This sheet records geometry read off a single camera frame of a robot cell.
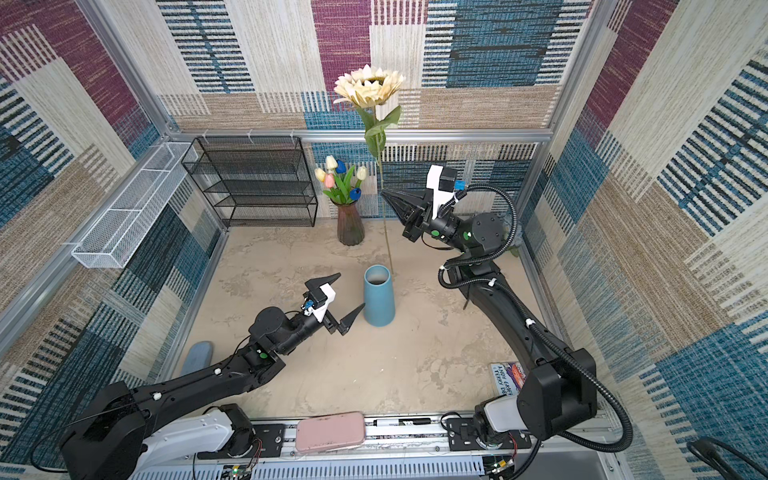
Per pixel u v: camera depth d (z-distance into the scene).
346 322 0.66
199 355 0.85
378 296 0.80
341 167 0.94
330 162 0.92
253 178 1.08
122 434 0.40
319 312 0.61
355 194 0.90
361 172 0.92
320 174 0.91
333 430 0.74
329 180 0.90
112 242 0.70
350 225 1.05
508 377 0.81
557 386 0.40
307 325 0.65
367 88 0.40
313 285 0.69
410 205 0.55
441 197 0.52
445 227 0.56
